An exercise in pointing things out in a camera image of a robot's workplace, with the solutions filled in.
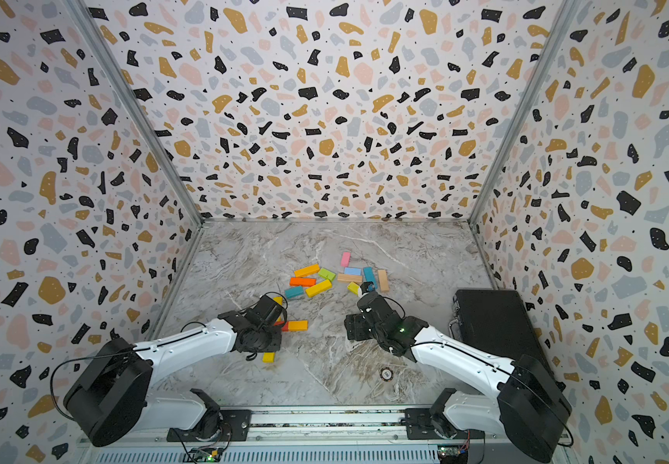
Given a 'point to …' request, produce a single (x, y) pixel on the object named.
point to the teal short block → (294, 292)
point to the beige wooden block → (383, 280)
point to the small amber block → (298, 325)
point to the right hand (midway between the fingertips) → (355, 320)
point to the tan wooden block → (349, 277)
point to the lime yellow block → (353, 287)
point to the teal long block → (369, 274)
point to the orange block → (304, 282)
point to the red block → (285, 327)
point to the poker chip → (387, 374)
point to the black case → (496, 322)
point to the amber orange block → (307, 271)
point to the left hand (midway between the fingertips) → (279, 341)
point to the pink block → (345, 259)
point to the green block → (327, 275)
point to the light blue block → (350, 271)
